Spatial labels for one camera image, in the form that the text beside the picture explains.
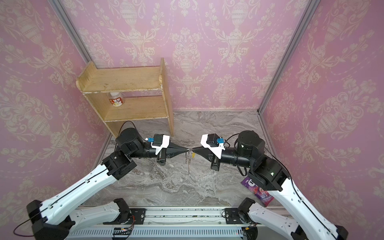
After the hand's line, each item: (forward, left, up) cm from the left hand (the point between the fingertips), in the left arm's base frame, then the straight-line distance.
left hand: (186, 151), depth 53 cm
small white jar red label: (+43, +46, -13) cm, 64 cm away
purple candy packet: (-4, -39, -37) cm, 54 cm away
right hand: (+1, -3, +1) cm, 4 cm away
